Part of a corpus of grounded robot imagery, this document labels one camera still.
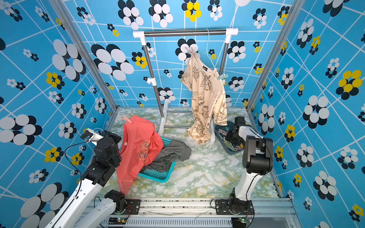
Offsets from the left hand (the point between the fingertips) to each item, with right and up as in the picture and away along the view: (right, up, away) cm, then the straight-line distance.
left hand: (109, 128), depth 69 cm
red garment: (+12, -11, +14) cm, 21 cm away
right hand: (+70, -9, +29) cm, 77 cm away
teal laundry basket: (+21, -29, +15) cm, 39 cm away
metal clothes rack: (+20, +12, +38) cm, 45 cm away
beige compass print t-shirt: (+51, +17, +9) cm, 54 cm away
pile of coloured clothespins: (+64, -7, +33) cm, 73 cm away
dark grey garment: (+23, -23, +19) cm, 38 cm away
